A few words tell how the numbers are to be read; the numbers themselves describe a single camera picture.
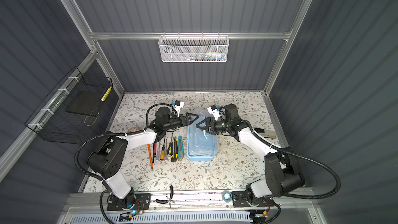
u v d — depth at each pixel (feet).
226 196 2.45
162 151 2.92
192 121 2.57
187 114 2.53
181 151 2.92
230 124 2.23
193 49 3.67
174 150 2.92
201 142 2.52
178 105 2.69
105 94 2.67
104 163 1.56
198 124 2.51
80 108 2.40
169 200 2.44
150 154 2.92
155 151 2.98
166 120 2.37
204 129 2.53
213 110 2.54
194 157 2.84
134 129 3.25
